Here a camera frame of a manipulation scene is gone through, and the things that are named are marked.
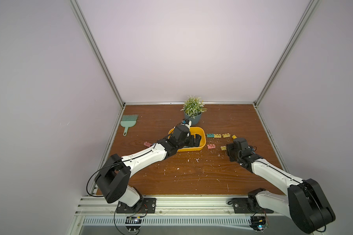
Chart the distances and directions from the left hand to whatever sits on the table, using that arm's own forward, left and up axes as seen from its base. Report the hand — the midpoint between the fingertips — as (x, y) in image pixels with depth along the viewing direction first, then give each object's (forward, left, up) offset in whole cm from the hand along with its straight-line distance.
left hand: (197, 136), depth 82 cm
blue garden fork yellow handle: (+8, -26, -14) cm, 31 cm away
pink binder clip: (+1, -10, -13) cm, 17 cm away
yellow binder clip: (+9, -15, -13) cm, 22 cm away
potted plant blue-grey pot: (+21, +2, +1) cm, 21 cm away
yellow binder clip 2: (+11, -23, -15) cm, 29 cm away
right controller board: (-39, -29, -16) cm, 51 cm away
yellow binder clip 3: (-1, -17, -12) cm, 21 cm away
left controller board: (-38, +33, -18) cm, 54 cm away
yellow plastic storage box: (+11, +1, -11) cm, 16 cm away
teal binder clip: (+9, -10, -13) cm, 19 cm away
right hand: (+1, -18, -8) cm, 20 cm away
